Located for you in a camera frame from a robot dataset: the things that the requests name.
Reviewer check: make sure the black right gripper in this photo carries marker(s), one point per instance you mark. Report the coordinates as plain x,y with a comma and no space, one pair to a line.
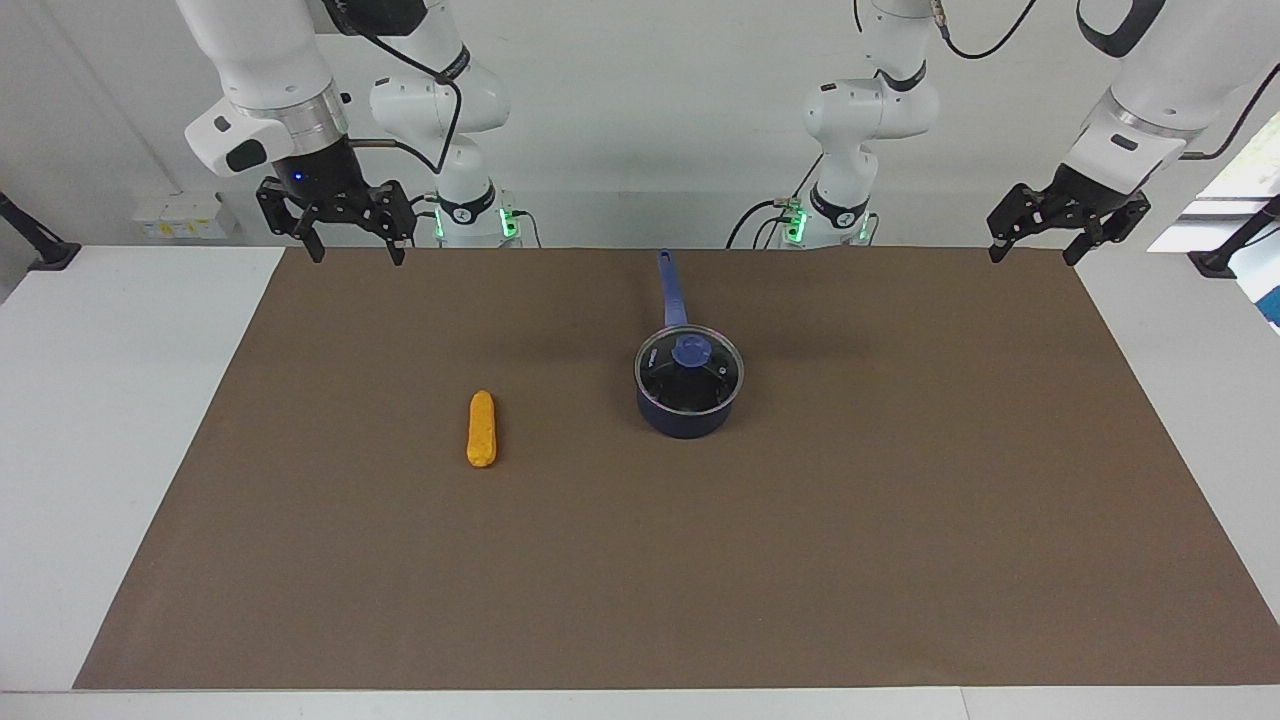
315,175

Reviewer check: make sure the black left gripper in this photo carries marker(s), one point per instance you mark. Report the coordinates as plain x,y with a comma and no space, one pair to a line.
1080,190

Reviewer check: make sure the glass lid blue knob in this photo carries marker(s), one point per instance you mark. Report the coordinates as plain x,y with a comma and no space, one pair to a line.
690,350

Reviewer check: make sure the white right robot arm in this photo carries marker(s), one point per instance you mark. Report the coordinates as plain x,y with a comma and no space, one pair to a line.
265,60

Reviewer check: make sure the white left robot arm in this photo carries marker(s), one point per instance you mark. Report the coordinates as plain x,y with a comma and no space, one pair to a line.
1160,80

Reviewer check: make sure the black clamp stand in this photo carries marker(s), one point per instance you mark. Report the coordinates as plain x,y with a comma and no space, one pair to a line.
45,250
1225,255

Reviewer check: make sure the blue white box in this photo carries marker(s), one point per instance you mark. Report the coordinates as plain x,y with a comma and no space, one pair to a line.
1270,300

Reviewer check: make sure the brown table mat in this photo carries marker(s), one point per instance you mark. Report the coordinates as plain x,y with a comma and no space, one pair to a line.
640,560

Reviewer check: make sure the white wall socket box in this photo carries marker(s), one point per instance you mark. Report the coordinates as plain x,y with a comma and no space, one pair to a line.
185,218

